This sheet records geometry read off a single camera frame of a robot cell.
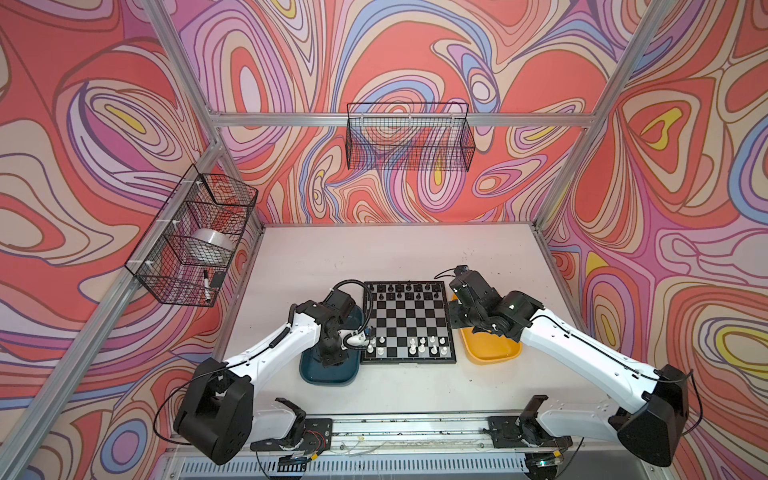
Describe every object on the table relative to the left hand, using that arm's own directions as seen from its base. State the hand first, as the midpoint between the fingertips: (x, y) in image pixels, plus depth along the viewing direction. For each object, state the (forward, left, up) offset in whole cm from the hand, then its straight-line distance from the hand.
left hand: (339, 350), depth 84 cm
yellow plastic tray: (+1, -42, -1) cm, 42 cm away
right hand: (+5, -32, +10) cm, 34 cm away
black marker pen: (+8, +31, +21) cm, 38 cm away
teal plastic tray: (-5, +7, -2) cm, 9 cm away
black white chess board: (+9, -21, -2) cm, 23 cm away
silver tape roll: (+18, +28, +27) cm, 43 cm away
